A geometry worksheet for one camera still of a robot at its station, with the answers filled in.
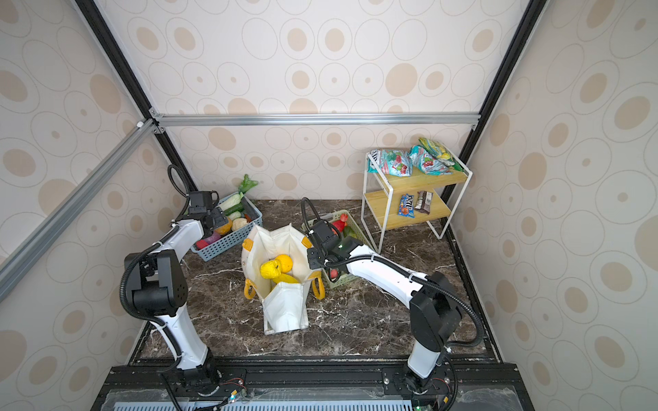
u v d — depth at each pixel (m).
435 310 0.45
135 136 0.82
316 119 0.96
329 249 0.62
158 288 0.51
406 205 0.95
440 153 0.78
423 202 0.97
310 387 0.73
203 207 0.76
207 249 0.96
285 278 0.90
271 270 0.87
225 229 1.00
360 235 1.00
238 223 1.03
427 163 0.79
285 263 0.93
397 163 0.82
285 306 0.80
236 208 1.09
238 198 1.10
